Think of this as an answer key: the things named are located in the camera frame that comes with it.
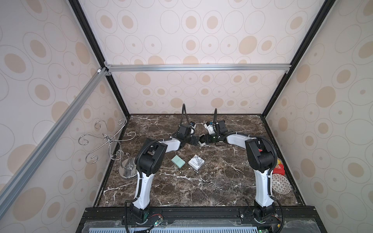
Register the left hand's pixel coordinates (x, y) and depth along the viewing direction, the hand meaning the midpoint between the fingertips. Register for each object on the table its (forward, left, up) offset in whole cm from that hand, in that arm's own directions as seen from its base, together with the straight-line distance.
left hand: (198, 134), depth 101 cm
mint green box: (-19, +13, -3) cm, 24 cm away
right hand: (-1, -7, -3) cm, 8 cm away
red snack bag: (-24, -49, -1) cm, 54 cm away
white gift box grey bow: (-20, +2, -1) cm, 20 cm away
